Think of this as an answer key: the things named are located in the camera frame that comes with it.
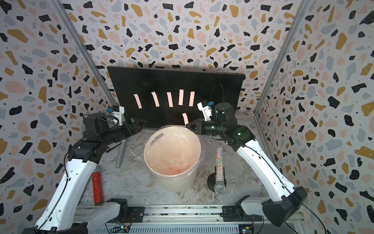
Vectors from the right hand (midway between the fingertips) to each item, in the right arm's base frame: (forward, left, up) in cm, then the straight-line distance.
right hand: (186, 127), depth 63 cm
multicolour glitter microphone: (-19, -15, -16) cm, 29 cm away
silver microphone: (+6, +45, -35) cm, 57 cm away
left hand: (+3, +20, -1) cm, 21 cm away
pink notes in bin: (-6, +7, -29) cm, 30 cm away
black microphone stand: (-7, -13, -41) cm, 44 cm away
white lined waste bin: (+2, +10, -18) cm, 21 cm away
